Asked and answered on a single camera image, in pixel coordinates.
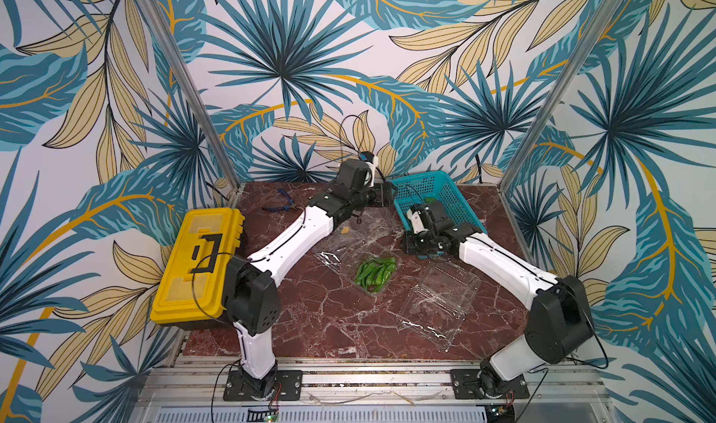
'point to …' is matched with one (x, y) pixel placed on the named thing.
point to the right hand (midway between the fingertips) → (401, 244)
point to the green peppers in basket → (431, 200)
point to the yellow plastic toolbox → (189, 293)
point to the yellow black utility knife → (345, 229)
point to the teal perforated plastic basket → (436, 185)
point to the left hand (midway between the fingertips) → (387, 193)
